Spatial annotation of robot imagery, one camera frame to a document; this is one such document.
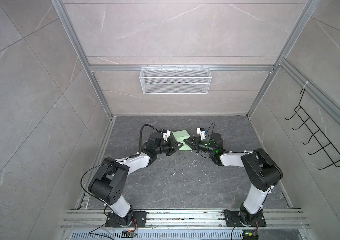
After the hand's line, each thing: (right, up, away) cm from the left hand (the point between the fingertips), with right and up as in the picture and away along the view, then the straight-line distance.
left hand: (184, 142), depth 83 cm
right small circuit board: (+31, -44, -13) cm, 55 cm away
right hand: (0, +1, +3) cm, 3 cm away
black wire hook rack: (+61, -4, -22) cm, 65 cm away
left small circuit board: (-27, -43, -13) cm, 52 cm away
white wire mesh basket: (-6, +40, +17) cm, 44 cm away
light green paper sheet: (-2, +3, +7) cm, 8 cm away
